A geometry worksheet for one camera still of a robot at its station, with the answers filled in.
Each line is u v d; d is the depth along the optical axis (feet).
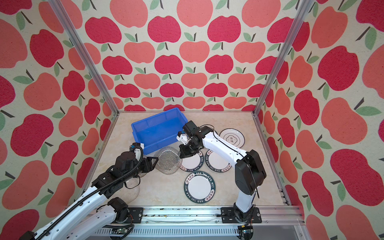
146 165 2.17
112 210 2.05
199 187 2.71
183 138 2.56
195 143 2.02
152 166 2.26
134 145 2.22
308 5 2.25
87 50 2.86
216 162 3.14
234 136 3.50
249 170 1.57
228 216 2.41
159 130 3.60
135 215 2.45
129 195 2.64
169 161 2.63
